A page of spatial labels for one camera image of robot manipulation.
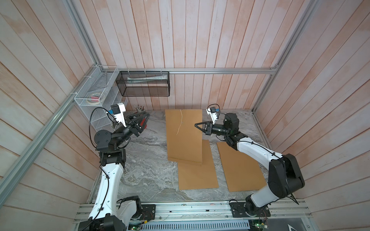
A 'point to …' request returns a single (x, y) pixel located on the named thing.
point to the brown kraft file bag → (184, 140)
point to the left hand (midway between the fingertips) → (148, 115)
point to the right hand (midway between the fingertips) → (195, 125)
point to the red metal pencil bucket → (139, 109)
